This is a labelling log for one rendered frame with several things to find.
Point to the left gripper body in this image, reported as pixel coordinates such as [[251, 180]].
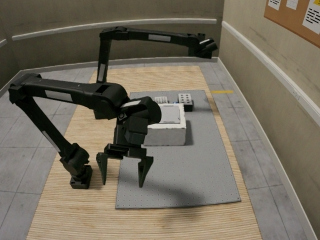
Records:
[[206, 55]]

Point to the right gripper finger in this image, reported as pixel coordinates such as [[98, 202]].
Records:
[[102, 165], [143, 168]]

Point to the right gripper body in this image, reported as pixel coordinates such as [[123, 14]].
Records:
[[118, 152]]

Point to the grey work mat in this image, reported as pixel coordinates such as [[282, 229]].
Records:
[[196, 174]]

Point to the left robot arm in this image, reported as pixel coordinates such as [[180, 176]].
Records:
[[198, 43]]

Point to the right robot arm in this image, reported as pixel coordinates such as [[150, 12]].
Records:
[[111, 99]]

